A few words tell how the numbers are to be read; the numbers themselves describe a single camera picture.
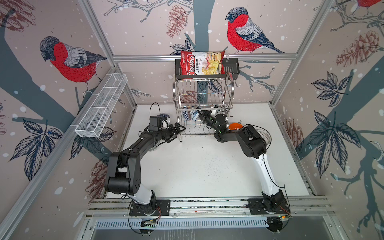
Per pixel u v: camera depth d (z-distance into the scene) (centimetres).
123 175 44
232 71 95
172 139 88
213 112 94
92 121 71
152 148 77
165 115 107
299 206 76
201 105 103
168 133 79
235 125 104
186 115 98
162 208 73
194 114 95
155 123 73
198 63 88
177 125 82
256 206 73
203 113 92
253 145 63
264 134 98
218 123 82
